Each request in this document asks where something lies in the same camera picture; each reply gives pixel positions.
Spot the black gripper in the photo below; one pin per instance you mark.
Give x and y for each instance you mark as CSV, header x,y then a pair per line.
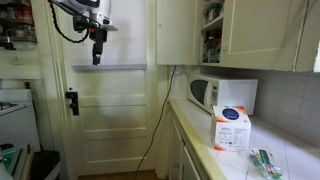
x,y
98,36

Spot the cream cupboard door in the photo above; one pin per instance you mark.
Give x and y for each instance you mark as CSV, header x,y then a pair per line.
x,y
176,33
260,30

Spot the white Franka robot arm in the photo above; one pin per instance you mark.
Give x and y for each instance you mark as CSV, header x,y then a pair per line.
x,y
100,10

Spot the white door blind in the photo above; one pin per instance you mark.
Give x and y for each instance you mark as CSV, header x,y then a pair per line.
x,y
126,40

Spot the black door lock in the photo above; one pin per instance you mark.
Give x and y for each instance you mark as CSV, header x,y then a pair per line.
x,y
72,103

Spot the cream panelled room door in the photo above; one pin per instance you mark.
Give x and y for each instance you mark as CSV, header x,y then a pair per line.
x,y
113,116

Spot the white stove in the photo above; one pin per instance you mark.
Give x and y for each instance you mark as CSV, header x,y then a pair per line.
x,y
16,126

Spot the green box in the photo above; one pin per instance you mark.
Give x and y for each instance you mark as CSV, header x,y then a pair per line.
x,y
213,56

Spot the cream base cabinet door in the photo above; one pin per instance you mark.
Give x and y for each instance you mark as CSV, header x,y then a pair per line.
x,y
176,150
190,170

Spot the metal framed glass panel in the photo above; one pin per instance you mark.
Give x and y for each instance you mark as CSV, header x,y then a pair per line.
x,y
15,163

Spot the white microwave oven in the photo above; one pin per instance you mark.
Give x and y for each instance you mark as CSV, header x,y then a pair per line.
x,y
233,93

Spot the white box with blue circle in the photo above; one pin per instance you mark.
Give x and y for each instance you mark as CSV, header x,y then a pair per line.
x,y
230,133

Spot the green red plastic packet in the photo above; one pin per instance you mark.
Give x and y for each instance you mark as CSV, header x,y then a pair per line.
x,y
265,163

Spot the cream light switch plate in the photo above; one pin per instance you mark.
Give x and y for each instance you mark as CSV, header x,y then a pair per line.
x,y
17,59

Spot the wall spice rack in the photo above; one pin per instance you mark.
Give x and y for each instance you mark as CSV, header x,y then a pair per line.
x,y
16,20

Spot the cream wall cupboard carcass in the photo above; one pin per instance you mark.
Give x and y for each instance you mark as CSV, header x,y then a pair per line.
x,y
305,40

